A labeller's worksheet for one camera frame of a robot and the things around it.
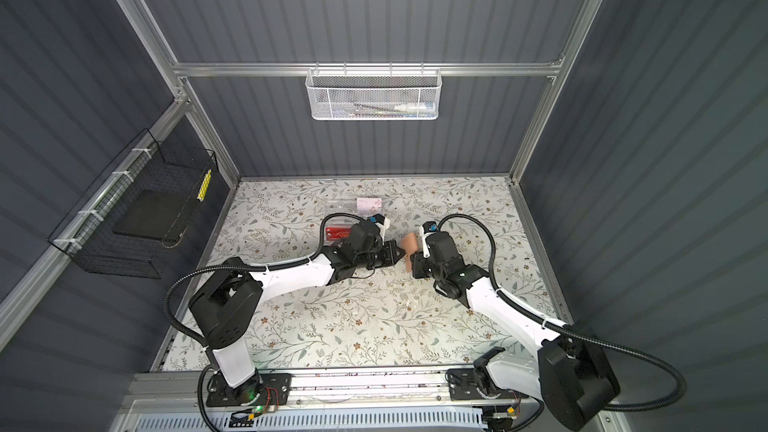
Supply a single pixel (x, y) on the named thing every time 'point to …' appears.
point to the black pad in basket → (155, 213)
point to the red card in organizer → (337, 232)
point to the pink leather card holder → (409, 243)
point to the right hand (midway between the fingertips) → (419, 257)
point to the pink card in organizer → (369, 206)
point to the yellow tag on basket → (205, 186)
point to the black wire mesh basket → (87, 234)
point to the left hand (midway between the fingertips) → (409, 253)
